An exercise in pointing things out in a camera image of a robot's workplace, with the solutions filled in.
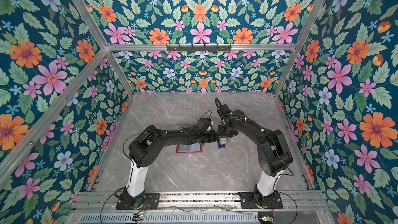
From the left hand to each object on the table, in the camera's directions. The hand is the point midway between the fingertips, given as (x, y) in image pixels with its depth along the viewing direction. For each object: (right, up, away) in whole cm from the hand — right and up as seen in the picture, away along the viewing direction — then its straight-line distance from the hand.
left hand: (221, 135), depth 92 cm
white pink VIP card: (+1, -3, -1) cm, 3 cm away
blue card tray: (-1, -6, 0) cm, 6 cm away
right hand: (+1, +1, -1) cm, 2 cm away
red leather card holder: (-17, -7, -1) cm, 19 cm away
